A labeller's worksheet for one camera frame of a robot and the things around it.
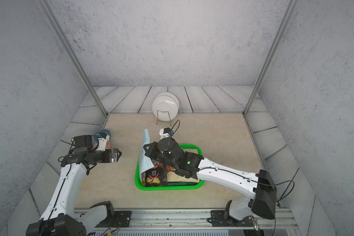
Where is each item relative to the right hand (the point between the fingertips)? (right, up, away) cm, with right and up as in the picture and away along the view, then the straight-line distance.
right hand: (141, 148), depth 64 cm
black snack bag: (+5, -17, +13) cm, 22 cm away
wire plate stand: (+4, +13, +49) cm, 51 cm away
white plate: (+6, +23, +43) cm, 49 cm away
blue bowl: (-22, +5, +6) cm, 23 cm away
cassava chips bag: (+14, -19, +14) cm, 27 cm away
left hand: (-19, -5, +17) cm, 26 cm away
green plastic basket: (-6, -19, +15) cm, 25 cm away
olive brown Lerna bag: (+2, -6, 0) cm, 7 cm away
